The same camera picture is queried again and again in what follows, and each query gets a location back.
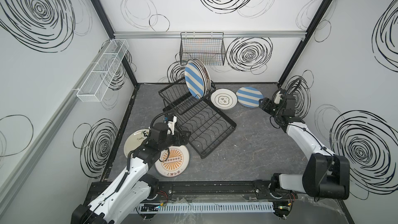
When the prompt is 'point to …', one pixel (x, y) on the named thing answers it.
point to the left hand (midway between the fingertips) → (184, 133)
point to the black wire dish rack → (208, 126)
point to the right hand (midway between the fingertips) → (264, 101)
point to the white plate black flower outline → (224, 99)
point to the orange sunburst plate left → (173, 162)
